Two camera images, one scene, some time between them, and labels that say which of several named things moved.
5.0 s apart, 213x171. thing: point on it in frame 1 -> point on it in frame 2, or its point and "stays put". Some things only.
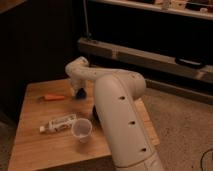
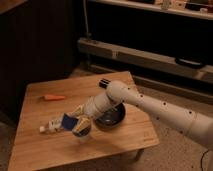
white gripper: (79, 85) -> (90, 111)
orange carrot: (53, 97) stays put
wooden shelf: (198, 8) stays put
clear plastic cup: (81, 128) stays put
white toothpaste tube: (62, 123) stays put
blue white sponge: (81, 95) -> (68, 122)
